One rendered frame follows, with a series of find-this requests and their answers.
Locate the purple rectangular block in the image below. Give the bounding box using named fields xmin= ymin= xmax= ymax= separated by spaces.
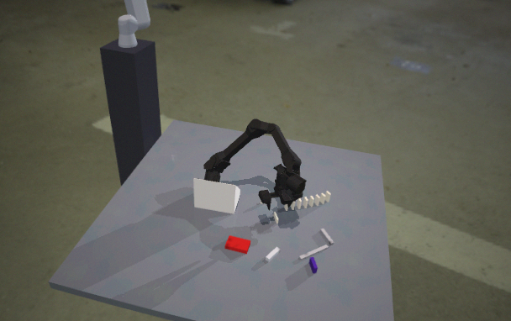
xmin=309 ymin=257 xmax=318 ymax=273

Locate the red rectangular block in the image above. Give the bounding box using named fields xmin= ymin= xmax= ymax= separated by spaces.
xmin=224 ymin=236 xmax=250 ymax=254

